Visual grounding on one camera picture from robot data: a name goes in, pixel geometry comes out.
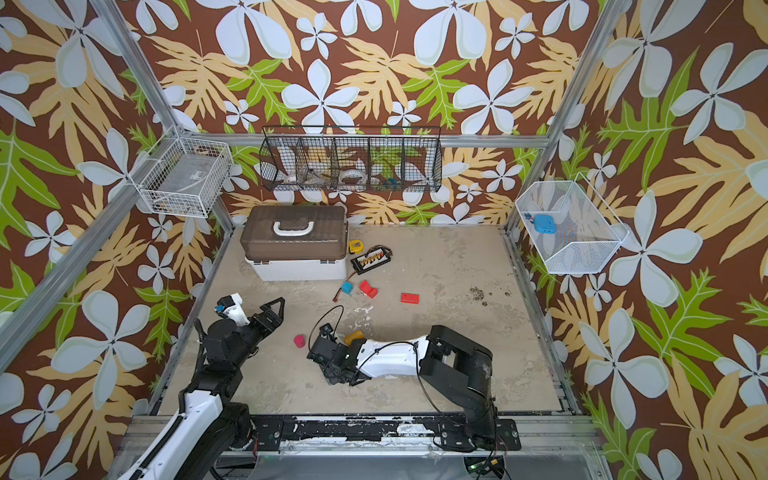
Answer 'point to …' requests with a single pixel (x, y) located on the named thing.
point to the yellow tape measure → (355, 246)
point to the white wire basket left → (183, 177)
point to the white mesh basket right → (574, 231)
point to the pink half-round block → (299, 340)
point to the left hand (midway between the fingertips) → (274, 302)
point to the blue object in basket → (545, 224)
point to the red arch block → (368, 290)
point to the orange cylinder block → (356, 335)
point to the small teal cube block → (346, 287)
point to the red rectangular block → (409, 298)
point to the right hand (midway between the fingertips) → (334, 365)
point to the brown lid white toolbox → (295, 243)
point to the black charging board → (370, 260)
